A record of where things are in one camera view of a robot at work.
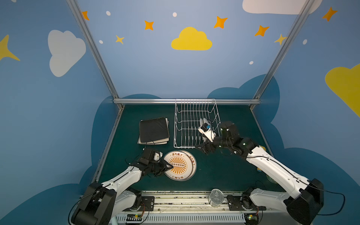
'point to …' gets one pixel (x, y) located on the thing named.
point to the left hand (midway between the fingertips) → (172, 167)
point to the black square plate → (153, 129)
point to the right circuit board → (251, 218)
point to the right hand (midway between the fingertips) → (201, 138)
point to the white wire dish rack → (188, 112)
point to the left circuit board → (134, 217)
